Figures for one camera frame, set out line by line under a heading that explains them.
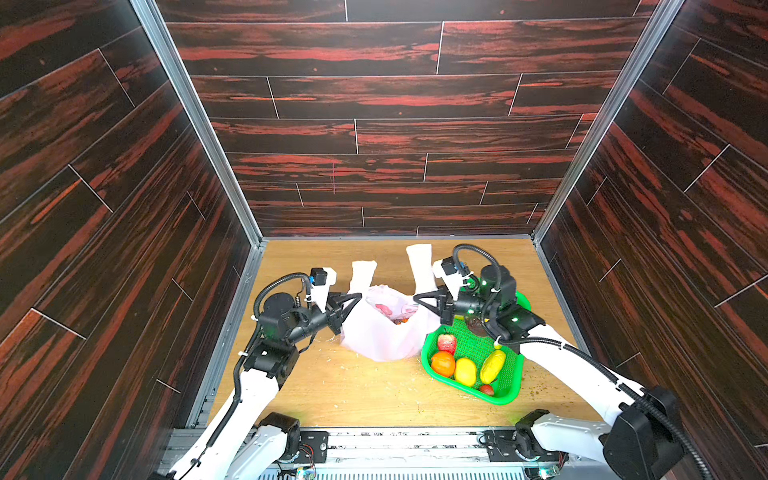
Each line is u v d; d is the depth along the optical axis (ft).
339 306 2.09
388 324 2.22
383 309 2.58
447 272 2.06
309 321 2.01
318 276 1.93
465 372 2.70
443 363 2.69
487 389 2.65
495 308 1.93
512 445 2.37
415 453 2.41
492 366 2.74
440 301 2.16
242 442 1.55
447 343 2.88
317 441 2.46
